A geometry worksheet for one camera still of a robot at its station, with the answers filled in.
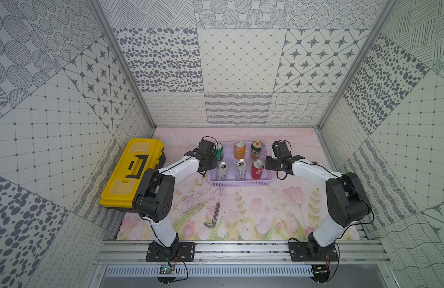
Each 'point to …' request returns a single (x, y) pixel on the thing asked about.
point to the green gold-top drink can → (255, 148)
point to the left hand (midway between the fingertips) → (213, 161)
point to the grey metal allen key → (212, 225)
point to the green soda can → (218, 151)
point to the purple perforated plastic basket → (267, 176)
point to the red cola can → (258, 165)
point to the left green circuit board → (164, 270)
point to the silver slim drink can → (222, 171)
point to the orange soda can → (240, 150)
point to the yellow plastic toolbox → (141, 155)
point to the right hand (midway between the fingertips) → (268, 165)
